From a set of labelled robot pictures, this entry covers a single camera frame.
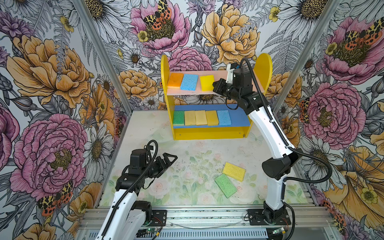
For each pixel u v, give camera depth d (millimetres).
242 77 549
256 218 740
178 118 962
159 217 743
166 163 673
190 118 970
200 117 968
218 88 640
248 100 524
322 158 808
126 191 491
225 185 833
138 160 577
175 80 778
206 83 761
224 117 970
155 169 670
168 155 692
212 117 968
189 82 769
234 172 892
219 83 637
